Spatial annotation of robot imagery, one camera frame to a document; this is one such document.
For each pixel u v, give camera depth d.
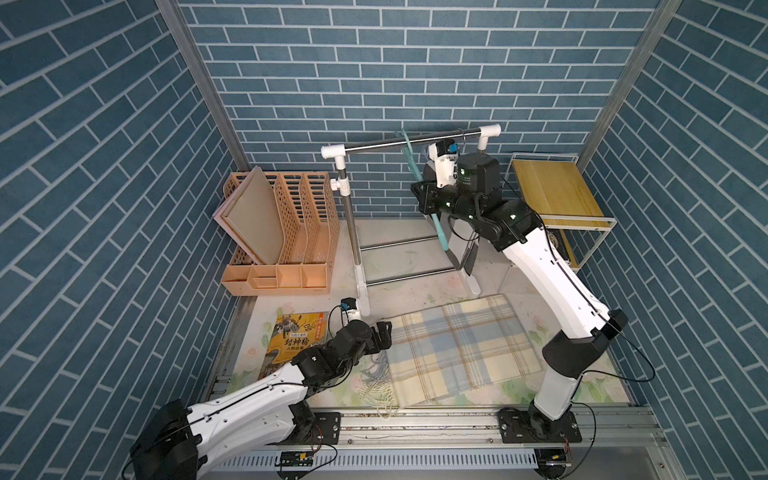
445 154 0.56
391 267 1.06
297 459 0.72
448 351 0.85
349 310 0.71
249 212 0.89
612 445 0.74
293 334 0.89
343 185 0.74
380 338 0.72
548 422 0.64
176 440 0.41
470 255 0.86
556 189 0.85
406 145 0.60
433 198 0.59
